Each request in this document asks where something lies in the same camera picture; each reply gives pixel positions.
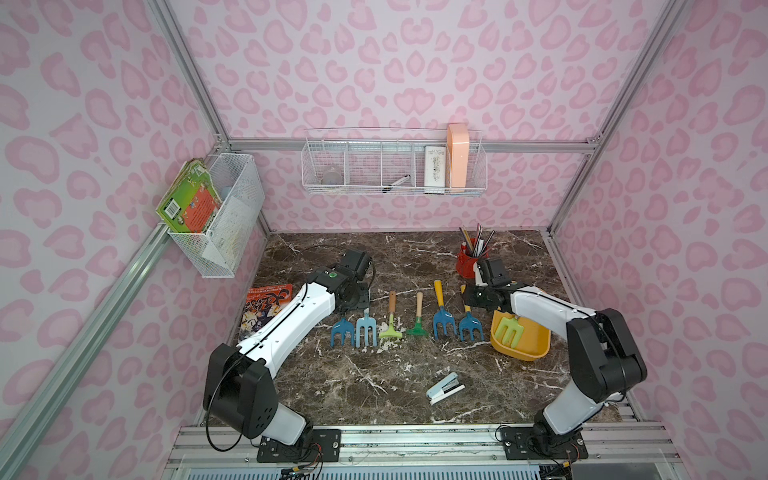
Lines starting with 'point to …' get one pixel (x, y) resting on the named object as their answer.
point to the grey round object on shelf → (331, 177)
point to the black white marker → (389, 188)
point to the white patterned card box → (434, 169)
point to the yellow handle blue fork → (442, 316)
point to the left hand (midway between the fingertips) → (358, 295)
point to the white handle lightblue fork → (366, 322)
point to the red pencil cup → (464, 262)
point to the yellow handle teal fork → (342, 326)
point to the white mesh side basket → (223, 252)
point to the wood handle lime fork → (510, 324)
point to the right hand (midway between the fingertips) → (466, 292)
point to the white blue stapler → (444, 388)
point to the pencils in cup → (477, 246)
